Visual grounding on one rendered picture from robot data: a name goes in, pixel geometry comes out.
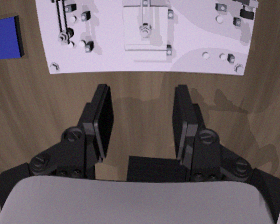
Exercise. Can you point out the blue rectangular block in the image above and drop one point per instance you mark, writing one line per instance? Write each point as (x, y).
(11, 45)

